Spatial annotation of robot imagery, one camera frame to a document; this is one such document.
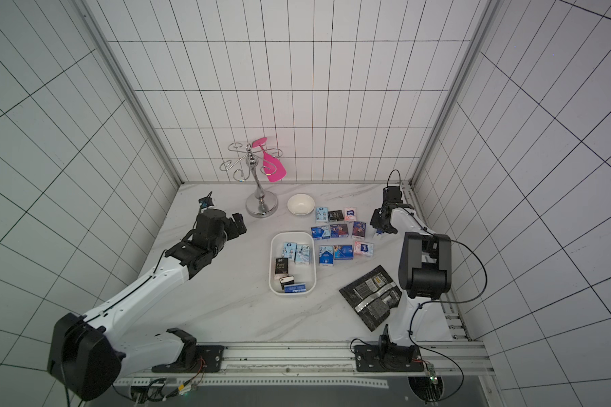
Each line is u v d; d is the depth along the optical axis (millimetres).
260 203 1102
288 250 944
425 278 502
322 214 1061
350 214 1061
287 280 834
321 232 984
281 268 874
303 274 894
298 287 814
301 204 1067
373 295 841
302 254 923
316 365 727
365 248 947
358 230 1003
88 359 385
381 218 888
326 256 923
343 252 944
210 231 591
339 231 1003
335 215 1059
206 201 700
